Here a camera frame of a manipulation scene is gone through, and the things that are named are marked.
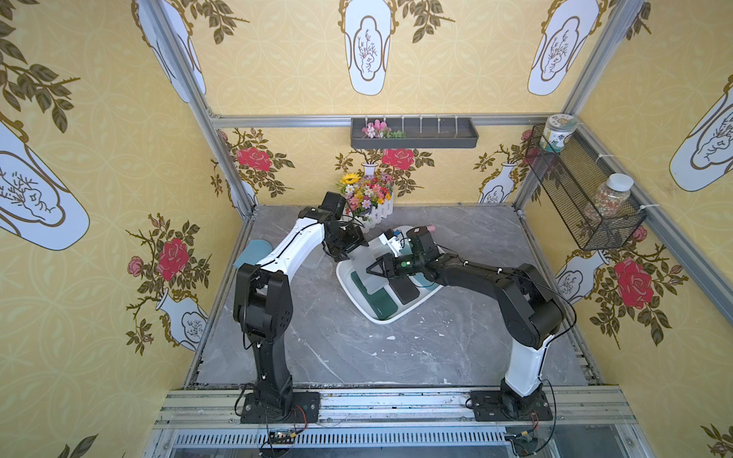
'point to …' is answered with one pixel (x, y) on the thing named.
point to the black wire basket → (570, 179)
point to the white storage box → (345, 268)
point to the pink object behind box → (431, 228)
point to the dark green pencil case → (384, 305)
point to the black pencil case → (404, 288)
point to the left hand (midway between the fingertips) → (352, 248)
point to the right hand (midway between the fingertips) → (376, 263)
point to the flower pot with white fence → (369, 198)
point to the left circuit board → (282, 437)
